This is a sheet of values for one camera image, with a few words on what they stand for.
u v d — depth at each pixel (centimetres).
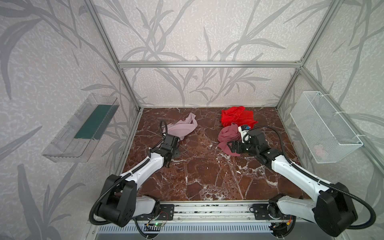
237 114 104
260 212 74
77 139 65
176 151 81
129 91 109
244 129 74
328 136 63
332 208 40
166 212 73
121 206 41
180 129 105
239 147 73
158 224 71
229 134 96
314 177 45
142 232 69
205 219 72
